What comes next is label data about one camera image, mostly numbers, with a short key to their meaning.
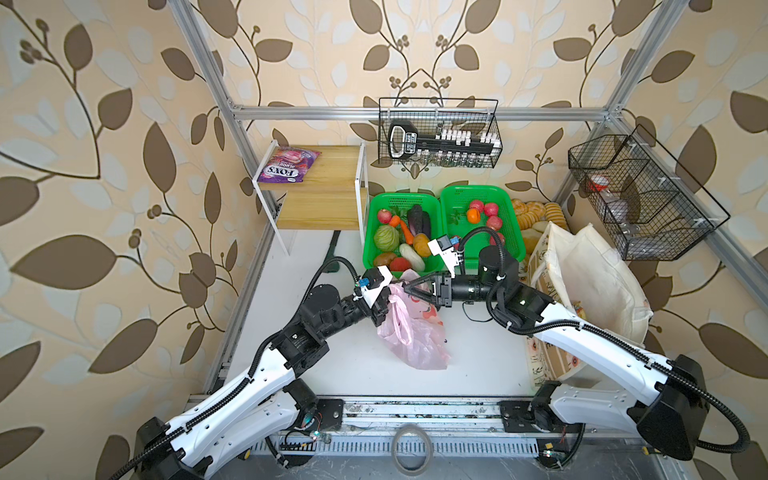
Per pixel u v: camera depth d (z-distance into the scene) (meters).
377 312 0.58
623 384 0.44
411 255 1.00
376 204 1.14
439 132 0.81
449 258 0.62
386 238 1.00
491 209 1.16
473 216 1.12
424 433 0.71
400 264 0.96
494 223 1.09
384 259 0.98
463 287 0.59
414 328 0.66
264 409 0.58
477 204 1.16
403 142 0.84
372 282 0.53
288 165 0.84
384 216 1.11
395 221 1.12
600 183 0.81
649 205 0.74
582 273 0.82
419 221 1.09
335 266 1.02
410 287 0.63
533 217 1.12
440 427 0.74
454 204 1.20
